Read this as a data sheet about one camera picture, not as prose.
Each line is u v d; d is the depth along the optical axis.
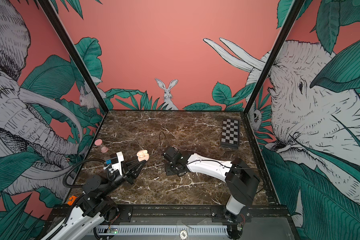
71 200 0.76
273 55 0.86
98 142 0.90
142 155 0.64
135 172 0.62
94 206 0.54
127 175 0.58
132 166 0.60
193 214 0.76
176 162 0.62
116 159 0.56
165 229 0.78
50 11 0.71
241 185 0.44
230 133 1.04
